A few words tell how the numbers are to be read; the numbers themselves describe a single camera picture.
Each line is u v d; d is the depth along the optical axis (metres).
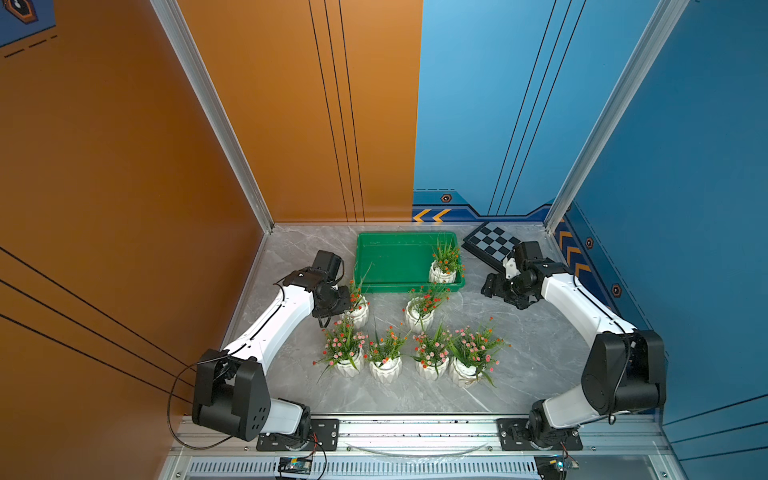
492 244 1.10
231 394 0.41
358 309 0.83
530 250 0.71
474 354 0.72
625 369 0.43
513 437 0.72
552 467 0.71
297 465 0.71
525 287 0.67
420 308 0.85
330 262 0.68
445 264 0.92
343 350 0.74
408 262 1.15
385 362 0.76
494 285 0.80
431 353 0.71
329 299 0.70
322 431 0.74
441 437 0.75
